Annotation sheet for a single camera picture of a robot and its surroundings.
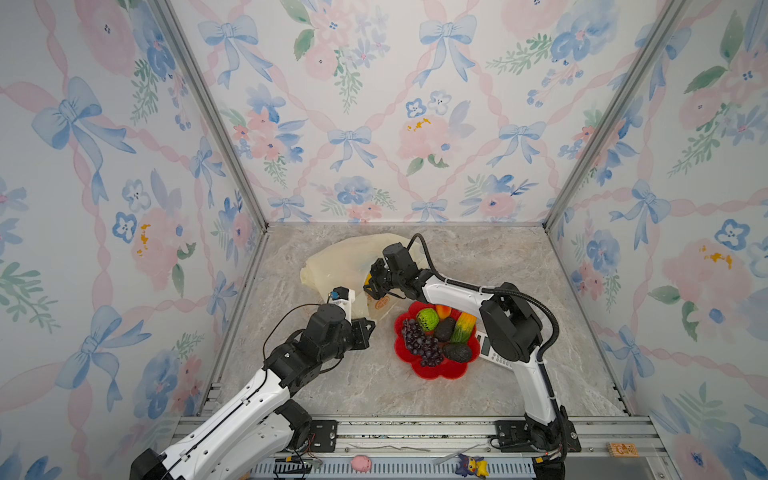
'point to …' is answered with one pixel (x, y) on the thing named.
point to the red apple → (443, 311)
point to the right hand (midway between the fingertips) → (353, 272)
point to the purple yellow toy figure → (473, 465)
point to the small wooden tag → (622, 450)
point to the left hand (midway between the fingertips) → (377, 322)
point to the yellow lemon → (368, 277)
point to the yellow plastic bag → (347, 264)
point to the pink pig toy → (361, 463)
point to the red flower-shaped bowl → (433, 325)
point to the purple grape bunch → (426, 347)
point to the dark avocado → (458, 352)
